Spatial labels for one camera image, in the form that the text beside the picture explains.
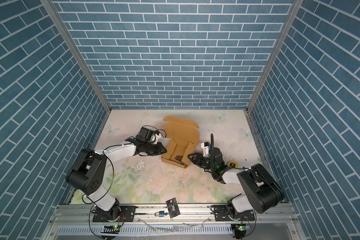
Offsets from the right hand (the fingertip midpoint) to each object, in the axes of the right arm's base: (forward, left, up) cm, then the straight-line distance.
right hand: (187, 156), depth 86 cm
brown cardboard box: (+14, +3, +2) cm, 14 cm away
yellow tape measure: (+1, -26, -5) cm, 26 cm away
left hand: (+3, +13, -2) cm, 14 cm away
